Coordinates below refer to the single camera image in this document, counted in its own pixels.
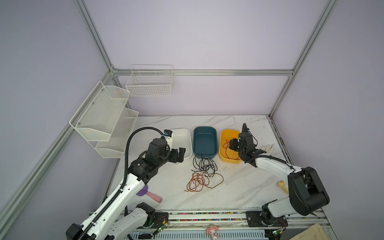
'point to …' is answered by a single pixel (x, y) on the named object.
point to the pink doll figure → (212, 231)
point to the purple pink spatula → (144, 191)
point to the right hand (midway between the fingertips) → (230, 140)
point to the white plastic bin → (181, 138)
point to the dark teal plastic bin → (205, 141)
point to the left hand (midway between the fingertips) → (175, 149)
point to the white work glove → (268, 148)
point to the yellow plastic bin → (227, 155)
